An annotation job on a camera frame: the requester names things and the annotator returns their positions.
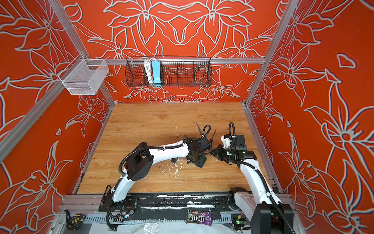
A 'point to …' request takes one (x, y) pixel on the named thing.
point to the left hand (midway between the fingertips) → (201, 161)
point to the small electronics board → (238, 221)
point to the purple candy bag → (198, 217)
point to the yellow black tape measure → (74, 222)
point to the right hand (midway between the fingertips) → (209, 151)
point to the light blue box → (156, 72)
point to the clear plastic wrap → (154, 226)
